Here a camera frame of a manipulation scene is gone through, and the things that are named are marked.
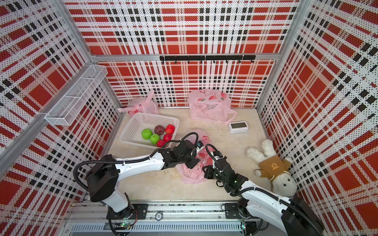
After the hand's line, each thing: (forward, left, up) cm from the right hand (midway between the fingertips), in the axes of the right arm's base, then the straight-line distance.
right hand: (204, 168), depth 82 cm
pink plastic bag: (+46, +47, +6) cm, 66 cm away
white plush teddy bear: (0, -40, +1) cm, 40 cm away
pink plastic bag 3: (+56, -8, -4) cm, 56 cm away
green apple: (+25, +38, 0) cm, 46 cm away
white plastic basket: (+27, +49, -2) cm, 56 cm away
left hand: (+7, +4, +3) cm, 9 cm away
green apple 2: (+21, +32, 0) cm, 38 cm away
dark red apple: (+27, +30, +1) cm, 40 cm away
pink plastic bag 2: (-2, +5, -5) cm, 7 cm away
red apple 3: (+17, +28, -1) cm, 33 cm away
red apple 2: (+22, +24, -2) cm, 33 cm away
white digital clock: (+32, -26, -3) cm, 42 cm away
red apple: (+29, +23, 0) cm, 37 cm away
